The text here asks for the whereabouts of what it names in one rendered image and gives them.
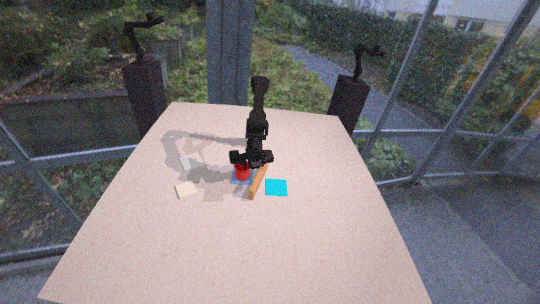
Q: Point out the tan wooden bar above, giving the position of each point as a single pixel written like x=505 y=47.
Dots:
x=257 y=181

